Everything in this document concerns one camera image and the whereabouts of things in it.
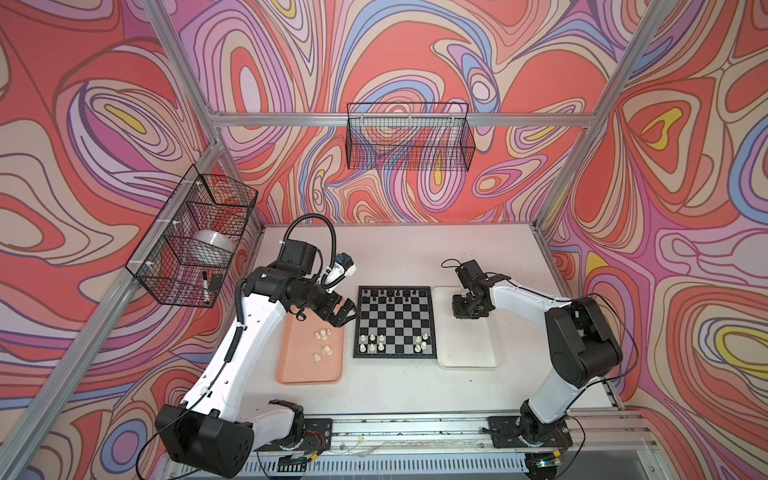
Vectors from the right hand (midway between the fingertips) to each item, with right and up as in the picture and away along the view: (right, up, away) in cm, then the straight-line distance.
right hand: (464, 317), depth 94 cm
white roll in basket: (-67, +22, -23) cm, 74 cm away
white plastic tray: (-1, -6, -7) cm, 9 cm away
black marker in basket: (-69, +12, -22) cm, 74 cm away
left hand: (-35, +9, -20) cm, 41 cm away
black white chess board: (-22, -1, -3) cm, 23 cm away
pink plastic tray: (-47, -9, -6) cm, 49 cm away
